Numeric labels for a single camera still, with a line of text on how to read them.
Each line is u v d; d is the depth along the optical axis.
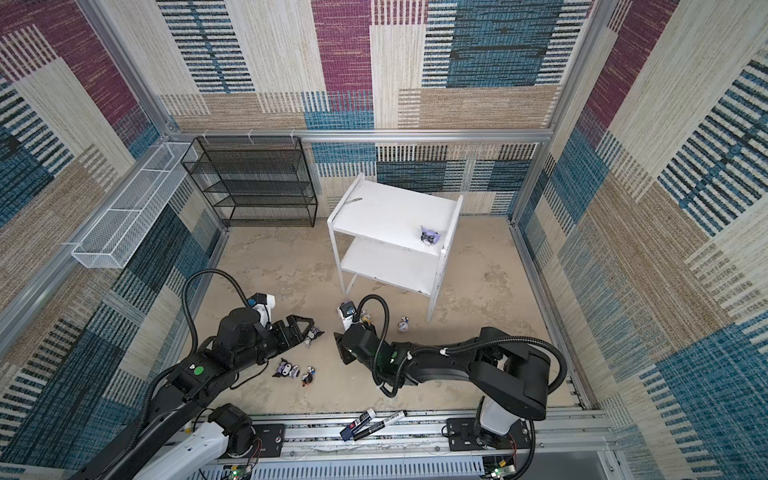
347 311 0.71
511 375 0.44
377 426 0.75
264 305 0.69
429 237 0.67
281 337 0.65
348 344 0.62
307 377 0.81
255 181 1.09
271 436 0.74
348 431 0.74
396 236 0.71
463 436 0.73
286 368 0.82
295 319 0.68
